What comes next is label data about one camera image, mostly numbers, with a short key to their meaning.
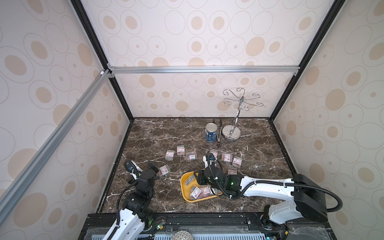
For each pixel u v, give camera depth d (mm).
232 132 1087
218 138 1058
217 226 733
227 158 946
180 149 993
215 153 972
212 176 570
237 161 938
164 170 894
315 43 795
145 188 582
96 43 786
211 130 998
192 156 955
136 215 530
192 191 793
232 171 897
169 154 970
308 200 420
